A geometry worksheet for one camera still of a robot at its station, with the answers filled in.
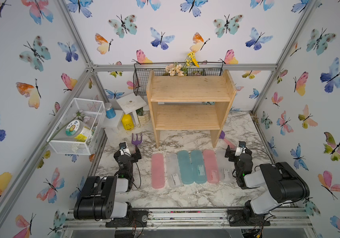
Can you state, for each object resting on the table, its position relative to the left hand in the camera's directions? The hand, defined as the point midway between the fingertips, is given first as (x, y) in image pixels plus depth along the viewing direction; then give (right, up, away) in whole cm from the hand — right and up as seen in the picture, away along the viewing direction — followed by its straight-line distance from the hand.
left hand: (130, 146), depth 90 cm
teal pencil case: (+34, -14, +1) cm, 36 cm away
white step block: (-17, +9, +16) cm, 25 cm away
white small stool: (0, +26, +4) cm, 27 cm away
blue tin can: (-13, +21, +3) cm, 25 cm away
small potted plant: (+5, +19, +15) cm, 25 cm away
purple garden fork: (+1, +1, +12) cm, 12 cm away
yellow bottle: (-5, +15, +11) cm, 19 cm away
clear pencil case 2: (+56, -13, -1) cm, 58 cm away
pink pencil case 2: (+49, -13, +2) cm, 51 cm away
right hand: (+66, 0, +1) cm, 66 cm away
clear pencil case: (+26, -17, -3) cm, 32 cm away
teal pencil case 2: (+41, -13, +1) cm, 43 cm away
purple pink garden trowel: (+61, +4, +17) cm, 63 cm away
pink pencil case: (+17, -15, +1) cm, 23 cm away
